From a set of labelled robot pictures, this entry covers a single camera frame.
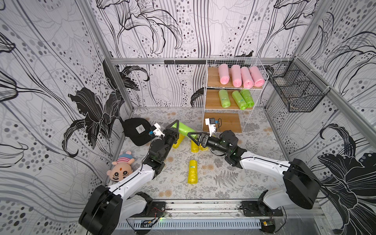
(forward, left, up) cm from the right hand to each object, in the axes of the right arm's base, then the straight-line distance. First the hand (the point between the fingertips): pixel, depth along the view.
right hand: (191, 134), depth 71 cm
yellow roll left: (0, +5, -3) cm, 6 cm away
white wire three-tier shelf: (+34, -31, -28) cm, 54 cm away
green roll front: (+22, -28, +1) cm, 36 cm away
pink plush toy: (-11, +38, -17) cm, 43 cm away
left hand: (+6, +5, +1) cm, 8 cm away
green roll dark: (+2, +3, +2) cm, 4 cm away
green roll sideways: (+25, -32, +2) cm, 41 cm away
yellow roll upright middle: (+5, -1, -22) cm, 23 cm away
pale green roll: (+25, -19, +1) cm, 32 cm away
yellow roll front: (-11, 0, -22) cm, 25 cm away
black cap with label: (+17, +38, -19) cm, 46 cm away
